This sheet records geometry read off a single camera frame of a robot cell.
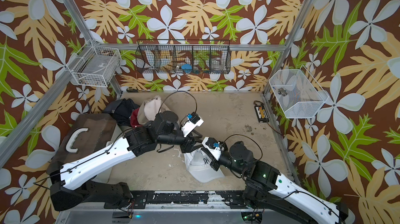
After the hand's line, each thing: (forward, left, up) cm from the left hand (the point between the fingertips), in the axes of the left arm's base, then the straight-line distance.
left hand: (204, 138), depth 62 cm
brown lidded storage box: (+7, +61, -10) cm, 62 cm away
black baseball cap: (+32, +52, -23) cm, 65 cm away
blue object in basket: (+51, +10, -3) cm, 52 cm away
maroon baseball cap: (+22, +42, -21) cm, 51 cm away
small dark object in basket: (+31, -43, -4) cm, 53 cm away
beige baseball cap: (+24, +37, -19) cm, 48 cm away
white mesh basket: (+30, -51, -4) cm, 60 cm away
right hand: (-2, +2, -4) cm, 5 cm away
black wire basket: (+57, +12, +1) cm, 58 cm away
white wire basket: (+42, +61, +4) cm, 75 cm away
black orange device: (+33, -40, -29) cm, 60 cm away
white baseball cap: (-3, +2, -23) cm, 23 cm away
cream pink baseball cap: (+26, +30, -13) cm, 42 cm away
